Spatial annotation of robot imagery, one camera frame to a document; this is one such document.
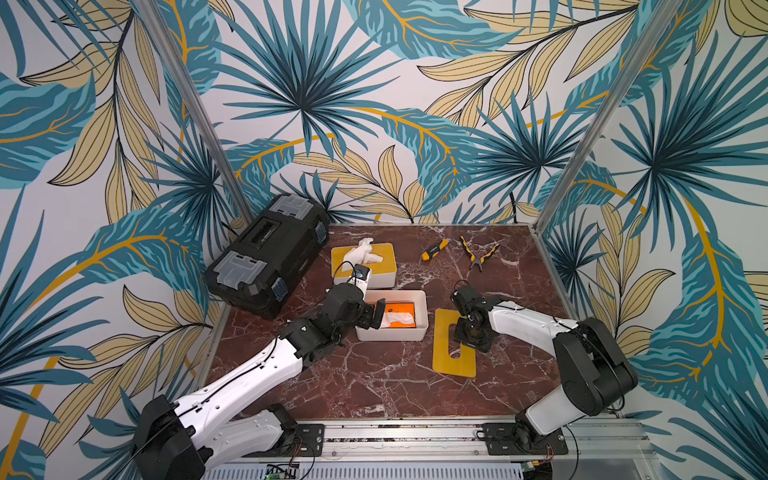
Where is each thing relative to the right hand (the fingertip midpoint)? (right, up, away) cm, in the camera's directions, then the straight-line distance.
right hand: (463, 340), depth 91 cm
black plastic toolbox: (-59, +22, -7) cm, 64 cm away
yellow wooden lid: (-1, -6, -5) cm, 7 cm away
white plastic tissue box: (-26, +17, +7) cm, 32 cm away
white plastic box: (-20, +3, -5) cm, 21 cm away
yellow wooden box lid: (-24, +22, +6) cm, 33 cm away
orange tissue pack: (-20, +9, -4) cm, 22 cm away
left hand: (-29, +15, -14) cm, 35 cm away
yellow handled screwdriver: (-6, +27, +19) cm, 33 cm away
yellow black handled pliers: (+9, +24, +19) cm, 31 cm away
